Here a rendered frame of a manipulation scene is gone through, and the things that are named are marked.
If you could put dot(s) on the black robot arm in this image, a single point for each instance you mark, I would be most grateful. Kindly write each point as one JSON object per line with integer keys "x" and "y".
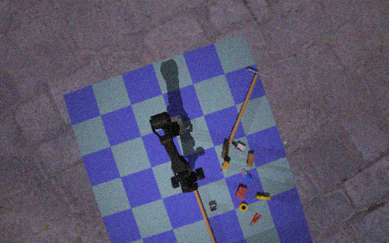
{"x": 178, "y": 164}

